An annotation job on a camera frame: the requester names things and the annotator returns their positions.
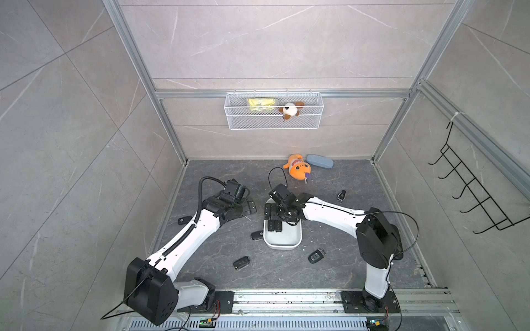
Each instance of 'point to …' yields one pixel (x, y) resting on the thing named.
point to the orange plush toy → (298, 168)
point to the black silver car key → (317, 255)
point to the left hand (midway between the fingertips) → (245, 205)
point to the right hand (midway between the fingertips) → (273, 215)
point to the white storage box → (290, 238)
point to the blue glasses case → (319, 161)
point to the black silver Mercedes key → (341, 196)
